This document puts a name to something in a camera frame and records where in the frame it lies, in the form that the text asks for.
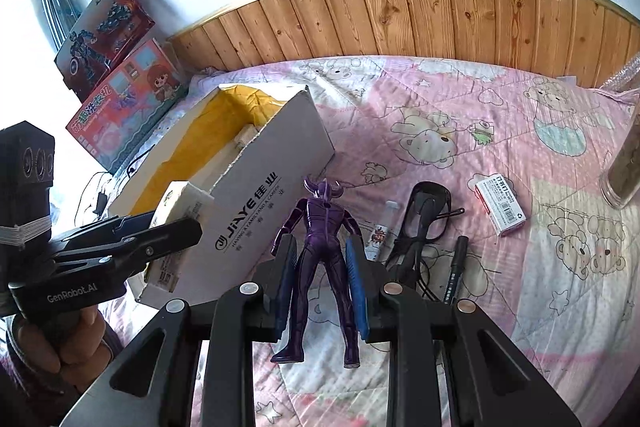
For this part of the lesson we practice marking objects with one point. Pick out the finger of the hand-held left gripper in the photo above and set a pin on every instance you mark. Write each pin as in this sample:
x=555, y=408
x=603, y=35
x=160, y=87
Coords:
x=160, y=242
x=100, y=229

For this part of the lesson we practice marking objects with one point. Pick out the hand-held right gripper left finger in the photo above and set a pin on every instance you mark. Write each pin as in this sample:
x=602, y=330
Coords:
x=285, y=292

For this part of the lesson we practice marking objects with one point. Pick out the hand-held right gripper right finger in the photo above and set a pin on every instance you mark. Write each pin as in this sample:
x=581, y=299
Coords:
x=359, y=292

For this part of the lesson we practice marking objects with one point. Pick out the purple toy figure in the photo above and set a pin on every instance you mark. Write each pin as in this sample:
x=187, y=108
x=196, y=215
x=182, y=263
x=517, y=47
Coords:
x=320, y=227

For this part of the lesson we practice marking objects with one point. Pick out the black marker pen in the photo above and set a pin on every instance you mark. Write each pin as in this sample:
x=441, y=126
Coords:
x=455, y=267

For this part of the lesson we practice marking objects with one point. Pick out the white cardboard box yellow tape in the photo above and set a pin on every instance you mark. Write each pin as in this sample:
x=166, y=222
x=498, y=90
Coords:
x=280, y=167

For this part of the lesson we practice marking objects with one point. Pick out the black glasses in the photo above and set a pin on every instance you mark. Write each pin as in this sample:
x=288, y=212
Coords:
x=435, y=192

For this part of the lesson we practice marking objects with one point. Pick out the red white staple box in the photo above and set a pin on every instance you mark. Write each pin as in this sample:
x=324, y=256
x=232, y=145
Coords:
x=500, y=204

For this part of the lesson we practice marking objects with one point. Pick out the person's left forearm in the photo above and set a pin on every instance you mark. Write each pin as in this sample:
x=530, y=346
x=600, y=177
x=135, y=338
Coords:
x=15, y=372

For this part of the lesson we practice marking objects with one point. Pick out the person's left hand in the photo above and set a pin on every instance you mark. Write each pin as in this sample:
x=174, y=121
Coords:
x=75, y=357

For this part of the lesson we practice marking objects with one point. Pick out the pink toy box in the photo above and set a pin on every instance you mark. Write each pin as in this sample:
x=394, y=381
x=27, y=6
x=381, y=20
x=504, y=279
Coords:
x=130, y=107

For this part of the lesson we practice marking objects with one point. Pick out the pink printed blanket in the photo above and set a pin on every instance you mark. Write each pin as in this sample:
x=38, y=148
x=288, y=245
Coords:
x=500, y=287

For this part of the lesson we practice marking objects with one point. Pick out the robot toy box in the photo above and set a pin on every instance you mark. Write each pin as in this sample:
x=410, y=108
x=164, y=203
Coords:
x=105, y=37

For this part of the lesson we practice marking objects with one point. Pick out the glass jar with metal lid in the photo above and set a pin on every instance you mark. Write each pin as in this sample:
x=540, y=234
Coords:
x=625, y=167

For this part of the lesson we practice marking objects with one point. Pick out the clear bubble wrap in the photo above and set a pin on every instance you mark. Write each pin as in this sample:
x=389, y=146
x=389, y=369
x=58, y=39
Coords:
x=625, y=77

